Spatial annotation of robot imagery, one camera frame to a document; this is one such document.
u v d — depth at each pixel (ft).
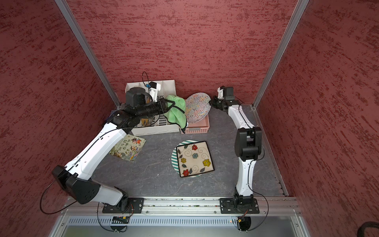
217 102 2.84
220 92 2.95
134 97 1.64
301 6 2.33
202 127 3.22
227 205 2.41
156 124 3.45
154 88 2.02
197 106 3.30
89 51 2.88
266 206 2.49
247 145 1.86
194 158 2.94
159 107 1.99
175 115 2.33
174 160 2.95
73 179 1.27
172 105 2.23
